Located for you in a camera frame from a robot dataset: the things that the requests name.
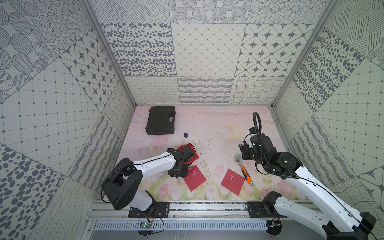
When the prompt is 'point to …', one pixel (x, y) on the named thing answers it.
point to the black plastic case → (161, 120)
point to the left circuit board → (144, 225)
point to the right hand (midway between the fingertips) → (243, 149)
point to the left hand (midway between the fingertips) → (185, 175)
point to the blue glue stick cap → (185, 135)
